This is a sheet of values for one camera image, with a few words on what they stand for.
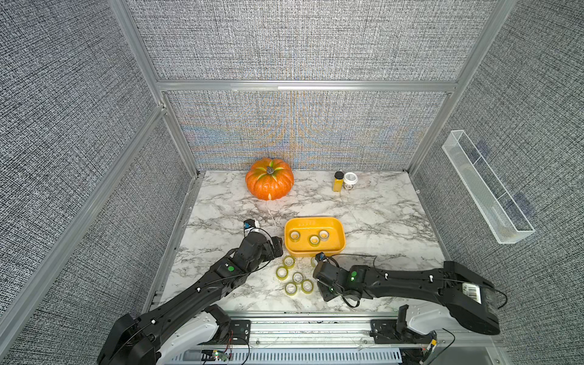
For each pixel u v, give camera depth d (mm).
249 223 718
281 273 859
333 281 627
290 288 827
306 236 954
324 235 952
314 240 944
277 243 728
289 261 893
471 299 428
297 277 855
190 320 576
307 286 836
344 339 731
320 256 762
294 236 951
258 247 609
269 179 1003
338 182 1064
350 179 1074
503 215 655
